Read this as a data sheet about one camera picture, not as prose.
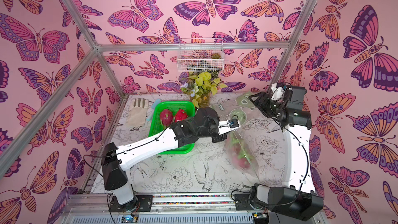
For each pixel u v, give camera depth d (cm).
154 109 109
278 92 63
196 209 73
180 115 97
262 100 61
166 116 96
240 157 70
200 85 99
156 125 95
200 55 96
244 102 100
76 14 79
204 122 53
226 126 57
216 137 63
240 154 70
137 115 107
